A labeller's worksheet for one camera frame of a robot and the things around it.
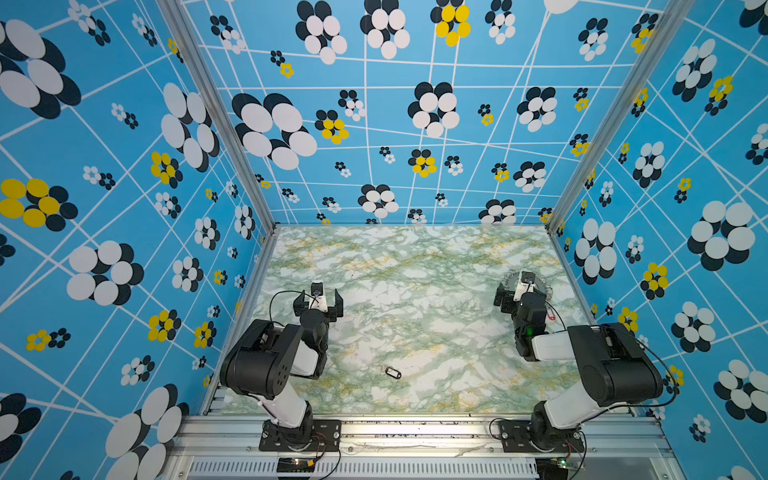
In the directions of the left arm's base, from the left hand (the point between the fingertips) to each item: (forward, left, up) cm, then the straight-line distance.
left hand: (321, 290), depth 91 cm
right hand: (+2, -63, -1) cm, 63 cm away
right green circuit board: (-44, -60, -8) cm, 74 cm away
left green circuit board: (-43, +2, -12) cm, 45 cm away
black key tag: (-22, -22, -9) cm, 32 cm away
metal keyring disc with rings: (+9, -63, -7) cm, 64 cm away
